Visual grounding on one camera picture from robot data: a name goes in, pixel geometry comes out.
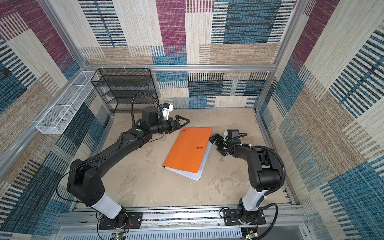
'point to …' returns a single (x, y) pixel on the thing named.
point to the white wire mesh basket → (55, 120)
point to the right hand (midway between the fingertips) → (212, 144)
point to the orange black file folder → (188, 150)
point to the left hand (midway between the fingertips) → (186, 121)
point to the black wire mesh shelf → (118, 87)
